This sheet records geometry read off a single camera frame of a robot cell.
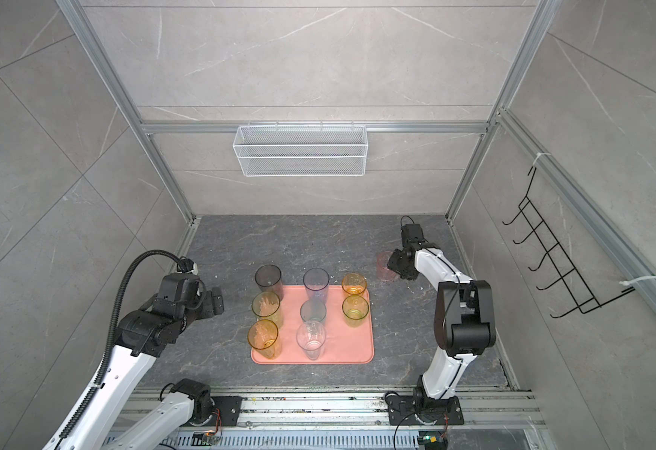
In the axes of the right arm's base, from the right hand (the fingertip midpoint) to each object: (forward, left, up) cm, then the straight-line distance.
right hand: (395, 263), depth 97 cm
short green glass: (-15, +16, -4) cm, 22 cm away
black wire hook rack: (-29, -32, +26) cm, 51 cm away
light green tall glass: (-12, +46, -7) cm, 48 cm away
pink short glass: (-4, +5, 0) cm, 6 cm away
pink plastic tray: (-26, +20, -7) cm, 33 cm away
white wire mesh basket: (+35, +33, +24) cm, 53 cm away
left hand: (-18, +57, +16) cm, 62 cm away
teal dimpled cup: (-18, +29, +2) cm, 34 cm away
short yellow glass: (-5, +15, -5) cm, 17 cm away
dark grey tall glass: (-11, +42, +10) cm, 44 cm away
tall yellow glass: (-28, +41, +8) cm, 50 cm away
